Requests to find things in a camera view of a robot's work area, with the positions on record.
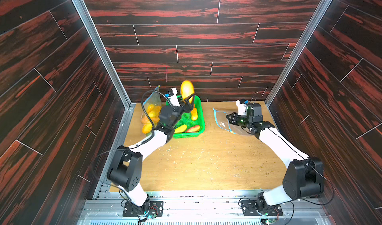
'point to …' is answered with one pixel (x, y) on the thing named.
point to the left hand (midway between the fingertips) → (192, 95)
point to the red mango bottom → (195, 129)
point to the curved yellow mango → (181, 129)
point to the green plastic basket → (192, 124)
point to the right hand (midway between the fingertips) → (229, 115)
